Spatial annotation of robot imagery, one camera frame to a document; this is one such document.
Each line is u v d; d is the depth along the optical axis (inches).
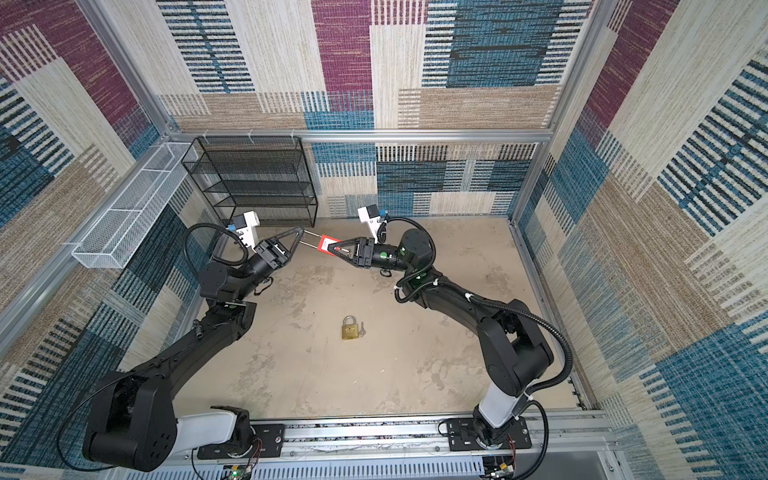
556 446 28.7
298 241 26.8
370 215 27.0
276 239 26.5
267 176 42.6
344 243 26.8
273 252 25.4
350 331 35.8
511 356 18.1
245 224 25.5
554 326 16.5
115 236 28.2
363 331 36.1
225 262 23.2
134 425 16.1
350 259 27.4
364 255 25.5
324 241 26.5
